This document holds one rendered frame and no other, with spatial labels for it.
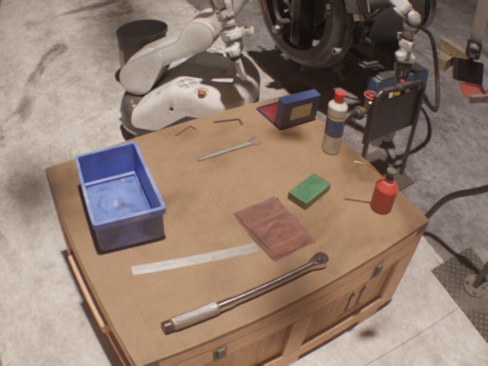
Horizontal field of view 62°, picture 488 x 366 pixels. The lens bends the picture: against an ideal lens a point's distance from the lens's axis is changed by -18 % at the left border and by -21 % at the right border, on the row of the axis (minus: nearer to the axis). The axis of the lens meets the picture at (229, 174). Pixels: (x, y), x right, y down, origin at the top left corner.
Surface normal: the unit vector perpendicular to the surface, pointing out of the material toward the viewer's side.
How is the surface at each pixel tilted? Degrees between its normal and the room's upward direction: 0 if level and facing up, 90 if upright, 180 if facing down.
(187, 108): 90
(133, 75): 90
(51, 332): 0
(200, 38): 90
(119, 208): 0
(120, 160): 90
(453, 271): 0
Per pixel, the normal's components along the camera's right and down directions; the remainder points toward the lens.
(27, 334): 0.04, -0.77
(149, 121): -0.27, 0.61
